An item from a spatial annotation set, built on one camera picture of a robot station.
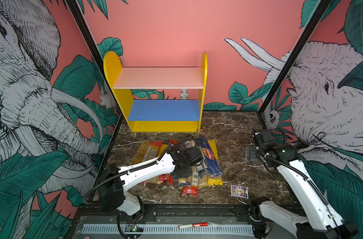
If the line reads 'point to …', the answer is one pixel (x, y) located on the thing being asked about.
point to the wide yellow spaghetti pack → (204, 180)
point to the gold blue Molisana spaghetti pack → (140, 153)
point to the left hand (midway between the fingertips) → (187, 173)
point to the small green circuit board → (134, 227)
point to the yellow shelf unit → (157, 115)
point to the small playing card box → (239, 191)
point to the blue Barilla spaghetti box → (214, 168)
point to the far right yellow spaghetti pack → (216, 180)
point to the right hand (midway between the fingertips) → (255, 151)
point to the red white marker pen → (204, 224)
